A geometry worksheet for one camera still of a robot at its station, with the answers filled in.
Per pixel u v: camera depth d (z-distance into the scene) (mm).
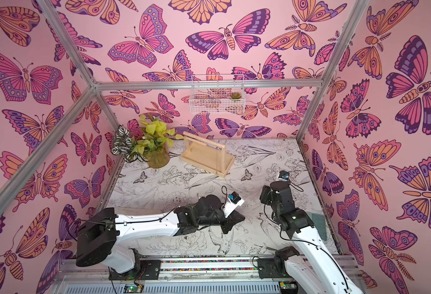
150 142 898
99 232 477
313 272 548
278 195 566
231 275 730
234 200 635
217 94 955
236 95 936
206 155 1038
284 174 676
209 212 580
